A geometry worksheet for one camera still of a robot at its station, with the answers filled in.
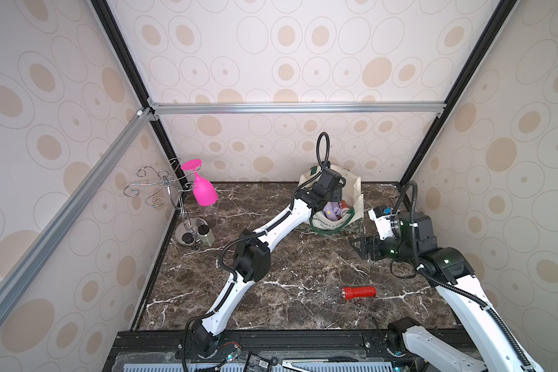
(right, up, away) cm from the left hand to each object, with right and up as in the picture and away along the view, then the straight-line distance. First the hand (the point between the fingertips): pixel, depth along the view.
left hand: (341, 185), depth 89 cm
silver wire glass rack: (-78, +5, +28) cm, 83 cm away
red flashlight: (+5, -39, -6) cm, 40 cm away
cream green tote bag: (+4, -4, +1) cm, 6 cm away
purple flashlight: (-2, -10, +8) cm, 13 cm away
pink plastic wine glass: (-52, -3, -2) cm, 53 cm away
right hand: (+4, -18, -17) cm, 25 cm away
